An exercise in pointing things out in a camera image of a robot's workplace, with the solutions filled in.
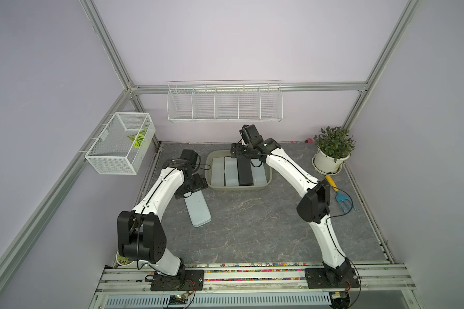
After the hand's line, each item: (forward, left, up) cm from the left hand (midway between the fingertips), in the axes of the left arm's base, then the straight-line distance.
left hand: (195, 190), depth 84 cm
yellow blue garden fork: (-3, -70, -12) cm, 71 cm away
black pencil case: (+15, -23, -9) cm, 29 cm away
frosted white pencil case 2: (+14, -31, -10) cm, 35 cm away
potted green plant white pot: (+17, -67, +6) cm, 70 cm away
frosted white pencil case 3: (+12, -16, -9) cm, 22 cm away
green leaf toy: (+18, +23, +16) cm, 33 cm away
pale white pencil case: (-3, +1, -12) cm, 12 cm away
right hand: (+18, -20, +6) cm, 27 cm away
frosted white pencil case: (+18, -9, -11) cm, 23 cm away
